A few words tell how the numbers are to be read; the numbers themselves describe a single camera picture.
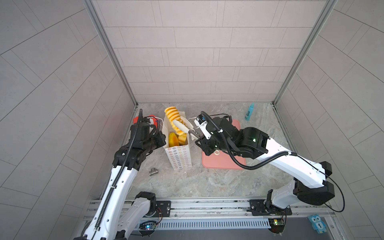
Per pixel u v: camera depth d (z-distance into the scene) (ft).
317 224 2.15
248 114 3.35
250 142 1.31
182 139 2.71
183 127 2.02
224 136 1.35
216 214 2.31
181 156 2.37
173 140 2.66
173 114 2.12
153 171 2.65
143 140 1.70
